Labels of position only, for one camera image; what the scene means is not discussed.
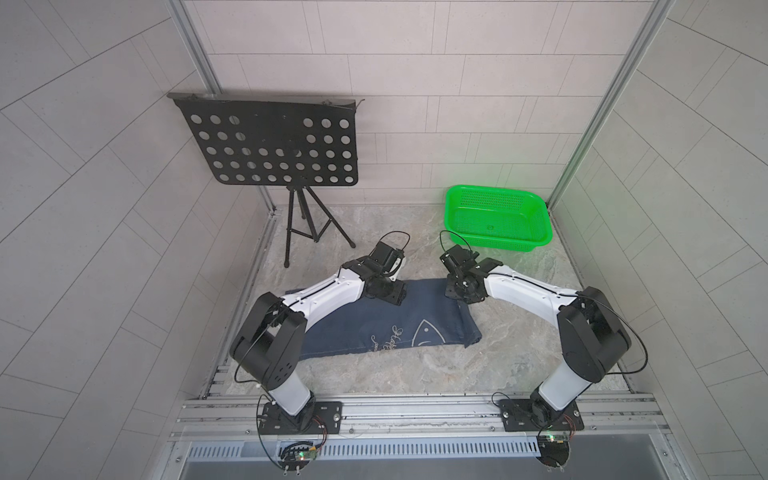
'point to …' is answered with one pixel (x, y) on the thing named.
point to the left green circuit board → (297, 455)
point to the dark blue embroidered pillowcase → (427, 317)
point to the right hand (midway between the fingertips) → (451, 291)
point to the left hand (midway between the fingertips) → (402, 290)
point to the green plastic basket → (496, 217)
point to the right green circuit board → (554, 449)
